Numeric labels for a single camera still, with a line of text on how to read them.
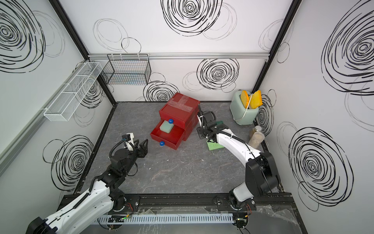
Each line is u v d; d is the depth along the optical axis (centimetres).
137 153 71
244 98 94
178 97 94
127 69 96
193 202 75
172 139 83
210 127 64
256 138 87
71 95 76
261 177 43
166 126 92
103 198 55
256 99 95
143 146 73
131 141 69
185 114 84
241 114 96
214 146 94
